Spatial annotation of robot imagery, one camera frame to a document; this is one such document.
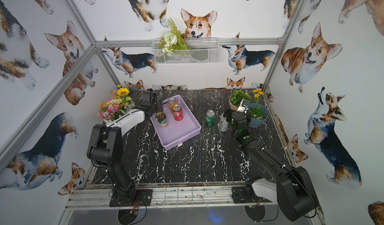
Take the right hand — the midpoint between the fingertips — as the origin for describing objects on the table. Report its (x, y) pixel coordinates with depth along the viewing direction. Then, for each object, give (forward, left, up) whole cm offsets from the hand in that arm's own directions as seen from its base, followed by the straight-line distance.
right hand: (241, 105), depth 82 cm
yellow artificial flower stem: (+6, -15, -15) cm, 22 cm away
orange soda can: (+13, +42, -12) cm, 45 cm away
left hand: (+12, +52, -9) cm, 55 cm away
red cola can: (+5, +37, -14) cm, 40 cm away
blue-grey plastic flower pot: (+1, -15, -20) cm, 25 cm away
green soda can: (+1, +16, -15) cm, 22 cm away
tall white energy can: (0, +47, -13) cm, 48 cm away
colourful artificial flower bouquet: (+3, +74, -3) cm, 74 cm away
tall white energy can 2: (-3, +9, -13) cm, 16 cm away
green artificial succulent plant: (+14, -2, -8) cm, 17 cm away
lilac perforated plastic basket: (-3, +39, -25) cm, 46 cm away
